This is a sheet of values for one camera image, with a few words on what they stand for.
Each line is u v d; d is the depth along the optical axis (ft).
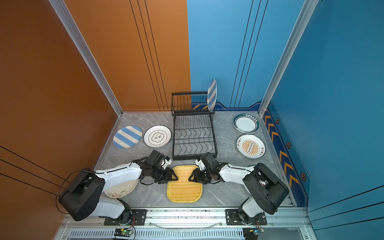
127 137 3.47
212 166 2.28
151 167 2.28
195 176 2.53
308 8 2.30
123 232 2.32
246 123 3.71
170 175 2.53
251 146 3.26
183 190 2.65
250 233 2.29
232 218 2.38
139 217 2.42
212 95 3.00
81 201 1.40
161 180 2.48
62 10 2.31
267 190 1.45
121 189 2.66
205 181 2.49
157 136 3.45
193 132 3.47
